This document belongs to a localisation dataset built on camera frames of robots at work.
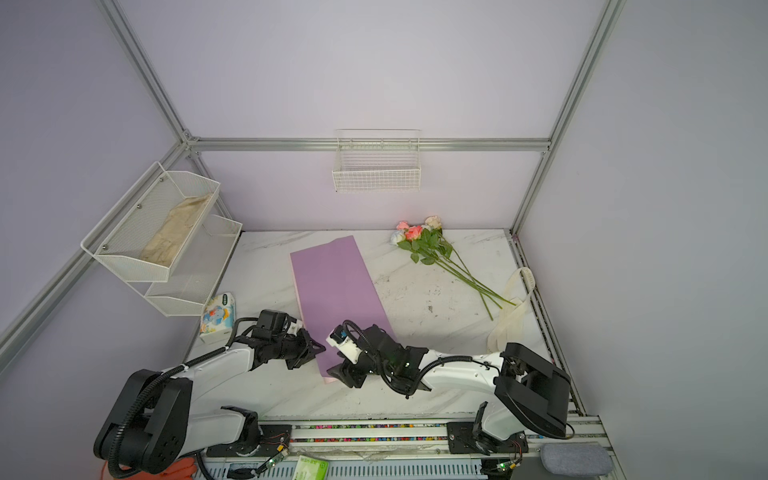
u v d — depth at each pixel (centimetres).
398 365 62
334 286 109
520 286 105
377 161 95
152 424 42
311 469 68
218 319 90
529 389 43
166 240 77
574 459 69
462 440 73
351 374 67
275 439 74
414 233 114
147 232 76
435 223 118
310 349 81
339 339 66
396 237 112
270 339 71
